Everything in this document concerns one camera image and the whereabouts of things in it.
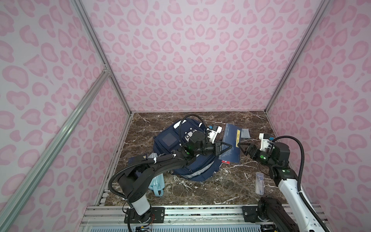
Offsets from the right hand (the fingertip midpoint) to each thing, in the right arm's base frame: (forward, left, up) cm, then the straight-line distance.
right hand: (242, 147), depth 77 cm
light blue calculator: (+22, -11, -18) cm, 30 cm away
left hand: (-4, +6, +6) cm, 10 cm away
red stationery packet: (-1, +6, -17) cm, 18 cm away
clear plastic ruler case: (-12, -12, -18) cm, 24 cm away
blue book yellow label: (+2, +6, +7) cm, 9 cm away
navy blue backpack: (+16, +39, -12) cm, 44 cm away
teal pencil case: (-16, +46, -15) cm, 51 cm away
